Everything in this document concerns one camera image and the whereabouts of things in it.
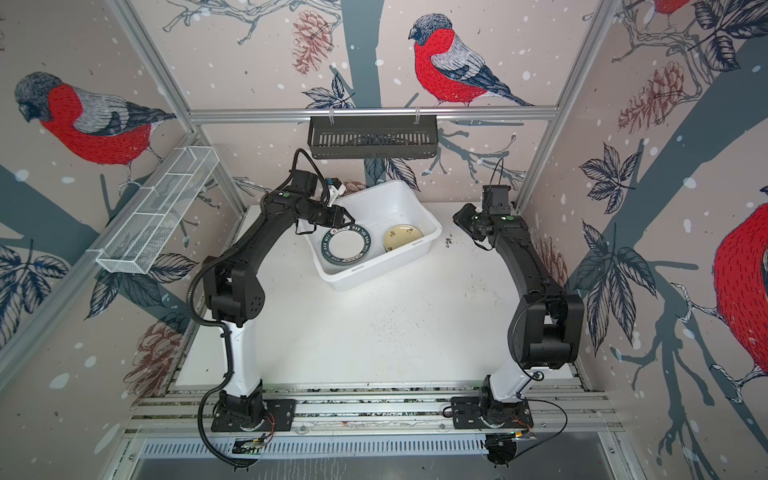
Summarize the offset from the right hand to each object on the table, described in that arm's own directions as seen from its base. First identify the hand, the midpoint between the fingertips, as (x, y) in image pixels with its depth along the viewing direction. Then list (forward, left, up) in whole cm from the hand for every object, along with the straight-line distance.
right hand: (457, 219), depth 88 cm
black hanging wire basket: (+33, +28, +8) cm, 44 cm away
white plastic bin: (+21, +27, -16) cm, 38 cm away
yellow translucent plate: (+10, +18, -20) cm, 29 cm away
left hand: (0, +34, 0) cm, 34 cm away
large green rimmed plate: (+5, +38, -20) cm, 43 cm away
